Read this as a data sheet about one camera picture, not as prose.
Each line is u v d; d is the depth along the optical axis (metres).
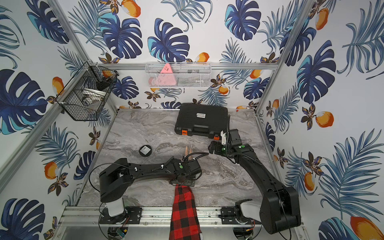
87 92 0.78
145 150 0.97
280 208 0.40
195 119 1.07
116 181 0.46
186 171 0.64
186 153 0.93
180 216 0.72
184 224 0.71
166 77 0.91
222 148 0.73
